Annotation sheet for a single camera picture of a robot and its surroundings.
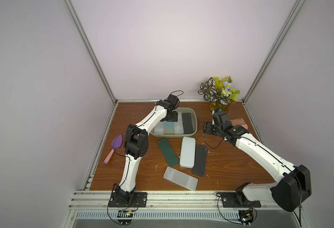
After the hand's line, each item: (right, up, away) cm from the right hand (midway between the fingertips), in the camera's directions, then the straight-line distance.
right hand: (208, 123), depth 82 cm
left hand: (-20, +3, +14) cm, 25 cm away
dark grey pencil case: (-4, -24, +6) cm, 25 cm away
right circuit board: (+16, -47, -12) cm, 51 cm away
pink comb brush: (+30, -1, +25) cm, 39 cm away
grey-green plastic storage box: (-32, -7, +17) cm, 37 cm away
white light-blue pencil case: (-11, -19, +7) cm, 23 cm away
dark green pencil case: (-23, -21, +8) cm, 32 cm away
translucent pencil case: (-17, -5, +19) cm, 26 cm away
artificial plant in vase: (+10, +19, +11) cm, 24 cm away
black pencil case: (-10, -4, +18) cm, 21 cm away
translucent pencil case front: (-17, -32, -2) cm, 36 cm away
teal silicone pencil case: (-24, -5, +15) cm, 29 cm away
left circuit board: (-46, -47, -9) cm, 67 cm away
